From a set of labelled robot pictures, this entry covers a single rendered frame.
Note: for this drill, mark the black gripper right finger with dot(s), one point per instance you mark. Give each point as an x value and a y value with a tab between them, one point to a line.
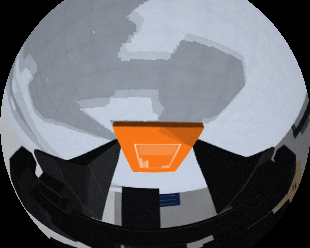
226	173

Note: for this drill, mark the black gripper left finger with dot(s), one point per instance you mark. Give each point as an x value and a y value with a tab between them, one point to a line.
88	176

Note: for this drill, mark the orange plate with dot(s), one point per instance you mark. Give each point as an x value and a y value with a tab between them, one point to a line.
156	146

